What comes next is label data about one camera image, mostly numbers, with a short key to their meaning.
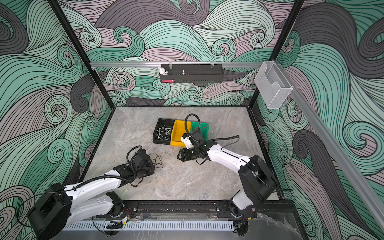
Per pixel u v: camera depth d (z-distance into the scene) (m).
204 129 1.01
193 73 0.95
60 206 0.40
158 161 0.89
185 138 0.78
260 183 0.43
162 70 0.85
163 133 1.03
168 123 1.10
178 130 1.06
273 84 0.78
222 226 0.76
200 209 0.74
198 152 0.64
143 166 0.68
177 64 0.94
